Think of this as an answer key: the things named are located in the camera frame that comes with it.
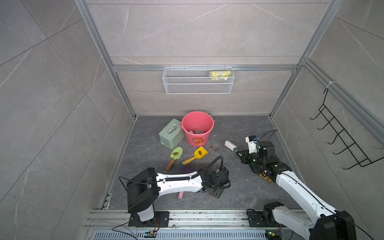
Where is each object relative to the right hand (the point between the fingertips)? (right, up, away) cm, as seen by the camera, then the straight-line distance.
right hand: (238, 152), depth 82 cm
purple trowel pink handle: (-30, -11, +8) cm, 33 cm away
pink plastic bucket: (-23, +15, +25) cm, 37 cm away
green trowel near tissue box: (-37, -4, +16) cm, 40 cm away
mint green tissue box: (-41, +9, +16) cm, 45 cm away
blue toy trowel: (-22, +11, +26) cm, 36 cm away
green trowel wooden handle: (-17, -18, -14) cm, 28 cm away
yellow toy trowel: (-22, -4, +15) cm, 27 cm away
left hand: (-12, -18, -4) cm, 22 cm away
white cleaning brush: (-3, +3, +5) cm, 6 cm away
